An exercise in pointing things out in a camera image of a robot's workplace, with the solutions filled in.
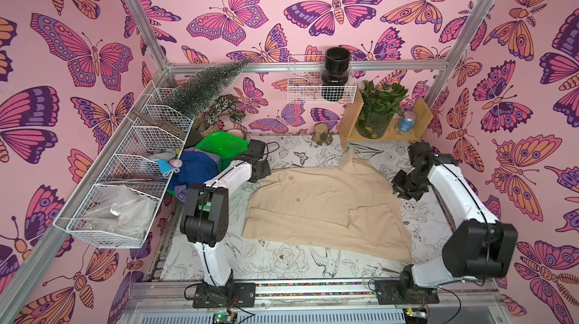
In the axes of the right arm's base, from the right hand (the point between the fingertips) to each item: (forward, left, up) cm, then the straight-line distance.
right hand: (391, 189), depth 84 cm
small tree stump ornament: (+36, +24, -8) cm, 44 cm away
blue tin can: (+38, -16, +1) cm, 41 cm away
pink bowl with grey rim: (+41, +69, -11) cm, 81 cm away
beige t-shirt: (-2, +12, -12) cm, 17 cm away
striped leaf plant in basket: (+28, +75, +9) cm, 80 cm away
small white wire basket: (+47, +33, +16) cm, 59 cm away
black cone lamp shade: (+29, +86, -3) cm, 90 cm away
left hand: (+13, +48, -6) cm, 50 cm away
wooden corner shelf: (+32, +12, 0) cm, 35 cm away
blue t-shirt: (+10, +77, -1) cm, 78 cm away
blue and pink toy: (-5, +75, +19) cm, 77 cm away
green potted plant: (+33, +1, +13) cm, 36 cm away
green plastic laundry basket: (+29, +72, -9) cm, 78 cm away
